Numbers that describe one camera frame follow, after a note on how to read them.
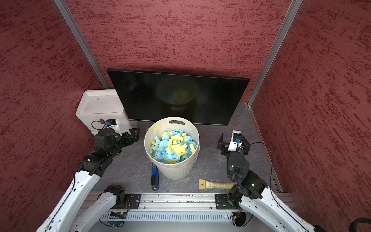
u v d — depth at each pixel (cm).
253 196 48
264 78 101
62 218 40
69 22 76
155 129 73
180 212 72
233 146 59
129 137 64
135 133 70
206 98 117
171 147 69
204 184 79
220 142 62
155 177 79
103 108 87
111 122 63
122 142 63
